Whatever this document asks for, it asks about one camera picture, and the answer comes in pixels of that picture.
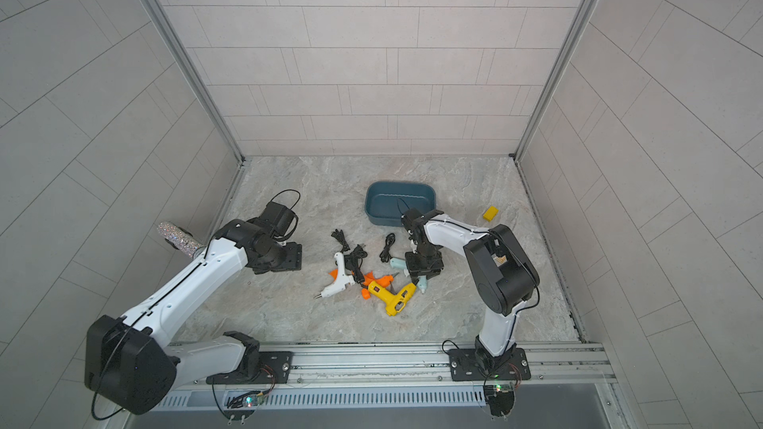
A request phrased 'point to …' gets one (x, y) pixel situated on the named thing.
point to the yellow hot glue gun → (394, 303)
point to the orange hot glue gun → (383, 281)
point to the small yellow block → (490, 214)
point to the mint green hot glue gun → (400, 263)
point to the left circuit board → (240, 407)
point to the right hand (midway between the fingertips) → (417, 276)
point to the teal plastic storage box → (386, 202)
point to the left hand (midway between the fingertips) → (297, 260)
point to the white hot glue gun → (344, 281)
